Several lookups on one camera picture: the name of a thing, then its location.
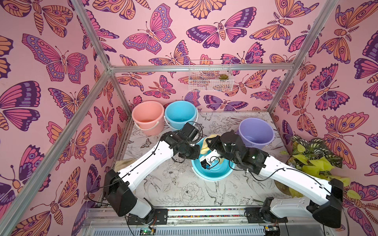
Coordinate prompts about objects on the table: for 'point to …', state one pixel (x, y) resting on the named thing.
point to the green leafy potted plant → (312, 156)
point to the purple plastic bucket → (255, 133)
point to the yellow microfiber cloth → (205, 149)
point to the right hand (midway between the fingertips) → (210, 132)
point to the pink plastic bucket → (148, 117)
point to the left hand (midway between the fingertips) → (199, 155)
